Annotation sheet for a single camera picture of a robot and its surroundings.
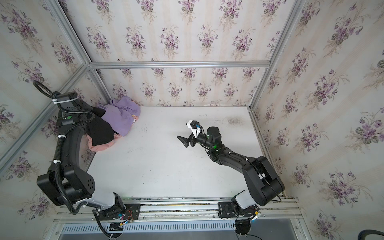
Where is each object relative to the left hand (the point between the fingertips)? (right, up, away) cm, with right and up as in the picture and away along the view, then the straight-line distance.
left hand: (77, 103), depth 74 cm
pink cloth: (+4, -24, +15) cm, 29 cm away
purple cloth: (+5, -3, +32) cm, 33 cm away
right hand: (+52, -14, +5) cm, 55 cm away
